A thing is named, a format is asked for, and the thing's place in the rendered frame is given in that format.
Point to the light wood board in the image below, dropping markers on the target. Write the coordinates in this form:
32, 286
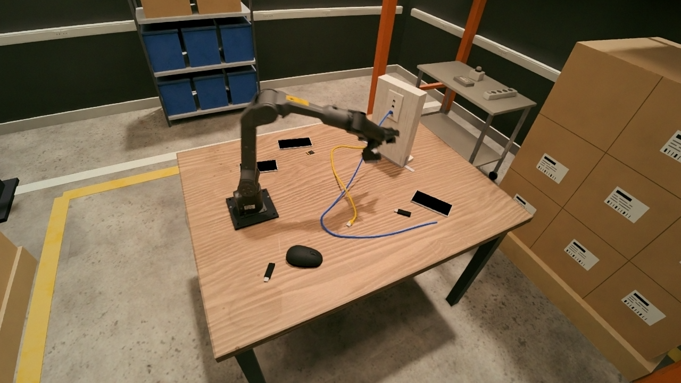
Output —
408, 122

